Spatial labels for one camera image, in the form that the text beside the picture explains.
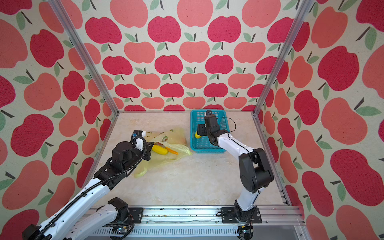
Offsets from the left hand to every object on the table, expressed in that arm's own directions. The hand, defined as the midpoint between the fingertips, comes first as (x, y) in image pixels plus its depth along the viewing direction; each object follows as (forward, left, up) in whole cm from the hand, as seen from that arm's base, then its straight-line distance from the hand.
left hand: (154, 145), depth 74 cm
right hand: (+18, -27, -9) cm, 34 cm away
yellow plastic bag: (+11, -8, -11) cm, 18 cm away
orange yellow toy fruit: (+8, -6, -19) cm, 22 cm away
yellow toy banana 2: (+7, +1, -16) cm, 17 cm away
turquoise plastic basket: (+15, -27, -23) cm, 38 cm away
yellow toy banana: (+19, -23, -18) cm, 35 cm away
